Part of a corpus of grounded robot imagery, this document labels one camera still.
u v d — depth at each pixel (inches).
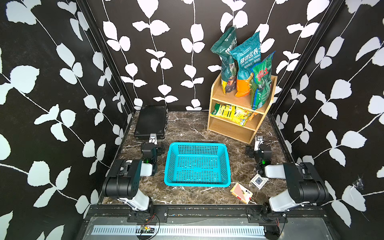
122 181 17.3
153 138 31.5
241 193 31.5
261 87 27.2
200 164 36.4
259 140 32.3
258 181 32.9
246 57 28.2
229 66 29.2
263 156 28.3
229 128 42.3
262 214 27.2
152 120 43.5
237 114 36.5
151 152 29.1
